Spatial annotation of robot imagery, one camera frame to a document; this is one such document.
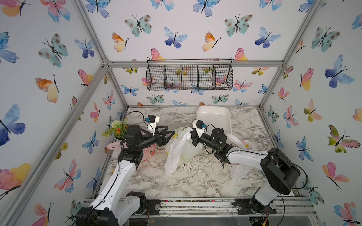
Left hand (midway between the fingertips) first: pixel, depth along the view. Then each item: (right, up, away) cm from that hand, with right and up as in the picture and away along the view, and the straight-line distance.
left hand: (172, 129), depth 72 cm
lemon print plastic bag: (+5, -12, +4) cm, 14 cm away
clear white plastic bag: (+36, -23, +5) cm, 43 cm away
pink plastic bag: (-16, -15, +14) cm, 26 cm away
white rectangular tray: (+30, +7, +40) cm, 50 cm away
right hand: (+7, +1, +4) cm, 9 cm away
